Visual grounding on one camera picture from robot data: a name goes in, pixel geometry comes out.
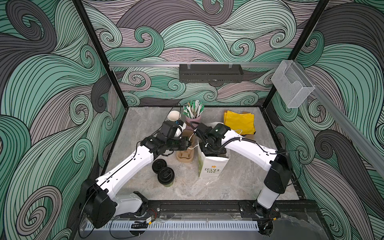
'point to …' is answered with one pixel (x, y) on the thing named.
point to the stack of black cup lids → (158, 164)
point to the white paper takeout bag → (210, 166)
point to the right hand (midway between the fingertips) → (208, 152)
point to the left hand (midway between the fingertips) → (192, 143)
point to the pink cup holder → (191, 123)
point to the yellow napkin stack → (243, 122)
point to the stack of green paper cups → (173, 115)
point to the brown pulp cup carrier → (187, 156)
